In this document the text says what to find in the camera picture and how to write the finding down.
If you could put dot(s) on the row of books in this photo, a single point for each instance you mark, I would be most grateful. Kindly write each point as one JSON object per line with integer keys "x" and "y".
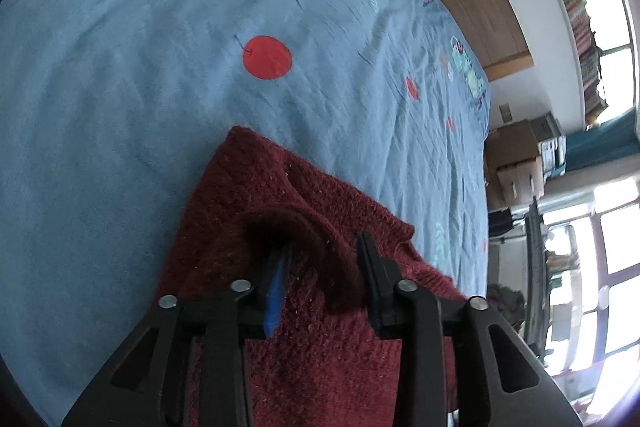
{"x": 575, "y": 7}

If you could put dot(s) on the blue printed bedsheet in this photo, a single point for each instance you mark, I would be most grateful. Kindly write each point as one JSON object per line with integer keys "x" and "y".
{"x": 150, "y": 57}

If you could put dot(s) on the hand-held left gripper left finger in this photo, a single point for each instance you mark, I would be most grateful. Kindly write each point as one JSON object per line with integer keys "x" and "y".
{"x": 275, "y": 302}

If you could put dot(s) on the olive jacket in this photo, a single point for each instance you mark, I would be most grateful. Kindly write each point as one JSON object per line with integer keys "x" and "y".
{"x": 505, "y": 302}

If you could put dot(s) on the black bag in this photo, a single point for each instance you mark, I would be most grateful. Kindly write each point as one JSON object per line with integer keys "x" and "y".
{"x": 500, "y": 221}

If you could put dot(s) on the grey desk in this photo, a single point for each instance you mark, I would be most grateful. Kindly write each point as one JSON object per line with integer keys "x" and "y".
{"x": 536, "y": 267}

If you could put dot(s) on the dark red knitted sweater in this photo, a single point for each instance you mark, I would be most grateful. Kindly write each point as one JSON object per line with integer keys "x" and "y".
{"x": 325, "y": 367}

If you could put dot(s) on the cardboard box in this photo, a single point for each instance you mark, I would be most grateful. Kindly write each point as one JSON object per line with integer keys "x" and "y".
{"x": 515, "y": 152}

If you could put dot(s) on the teal curtain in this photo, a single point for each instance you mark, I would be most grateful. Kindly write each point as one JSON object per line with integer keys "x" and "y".
{"x": 600, "y": 142}

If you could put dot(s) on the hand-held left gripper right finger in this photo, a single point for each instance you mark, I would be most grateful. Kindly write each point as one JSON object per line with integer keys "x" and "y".
{"x": 382, "y": 302}

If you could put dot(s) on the wall socket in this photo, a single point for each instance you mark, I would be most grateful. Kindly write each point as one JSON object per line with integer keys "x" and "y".
{"x": 505, "y": 113}

